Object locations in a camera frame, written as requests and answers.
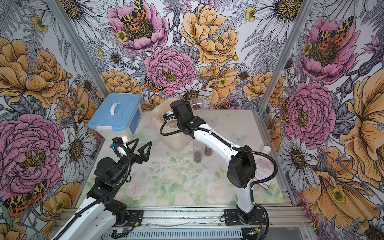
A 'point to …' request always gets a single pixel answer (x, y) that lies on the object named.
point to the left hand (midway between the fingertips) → (145, 144)
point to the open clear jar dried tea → (197, 151)
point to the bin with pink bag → (178, 141)
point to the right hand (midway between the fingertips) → (189, 104)
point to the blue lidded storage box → (120, 116)
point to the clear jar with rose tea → (197, 104)
